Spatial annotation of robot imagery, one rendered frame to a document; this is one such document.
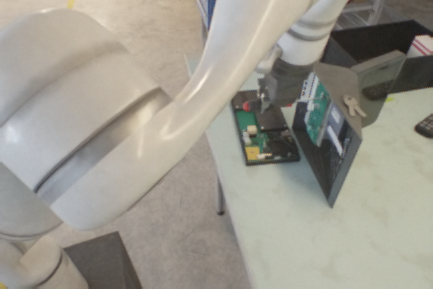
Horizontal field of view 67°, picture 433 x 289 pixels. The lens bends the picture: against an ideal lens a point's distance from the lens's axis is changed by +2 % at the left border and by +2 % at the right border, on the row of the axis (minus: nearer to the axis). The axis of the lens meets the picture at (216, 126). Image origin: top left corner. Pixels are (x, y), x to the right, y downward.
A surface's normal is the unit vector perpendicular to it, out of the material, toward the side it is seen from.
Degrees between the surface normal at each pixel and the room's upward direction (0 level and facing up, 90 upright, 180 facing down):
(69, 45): 39
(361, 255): 0
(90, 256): 0
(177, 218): 0
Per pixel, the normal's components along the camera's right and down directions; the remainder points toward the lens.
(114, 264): -0.01, -0.72
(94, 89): 0.49, -0.31
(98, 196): 0.01, 0.32
